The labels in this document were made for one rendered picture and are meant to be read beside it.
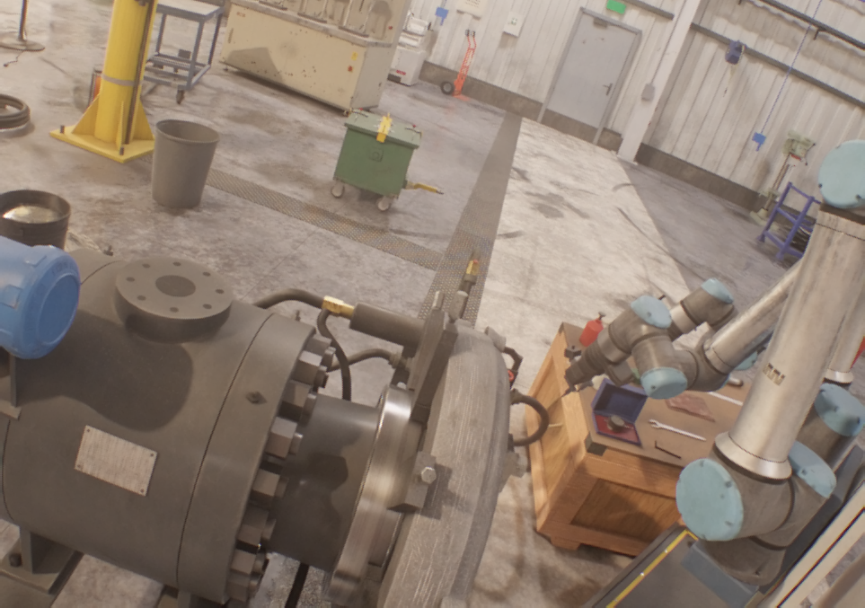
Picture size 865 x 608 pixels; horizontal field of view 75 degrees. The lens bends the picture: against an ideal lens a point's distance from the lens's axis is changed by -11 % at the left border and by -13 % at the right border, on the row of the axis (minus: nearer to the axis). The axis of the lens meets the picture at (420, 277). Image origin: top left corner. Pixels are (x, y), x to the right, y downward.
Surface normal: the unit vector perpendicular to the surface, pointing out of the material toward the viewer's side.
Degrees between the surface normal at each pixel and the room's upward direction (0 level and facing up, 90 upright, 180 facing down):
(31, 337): 95
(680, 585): 0
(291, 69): 90
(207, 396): 33
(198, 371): 25
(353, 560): 76
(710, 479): 95
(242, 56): 90
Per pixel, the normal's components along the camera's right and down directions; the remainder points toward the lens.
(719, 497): -0.92, -0.05
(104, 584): 0.31, -0.86
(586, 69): -0.18, 0.36
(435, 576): 0.11, -0.08
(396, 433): 0.28, -0.73
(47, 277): 0.97, 0.03
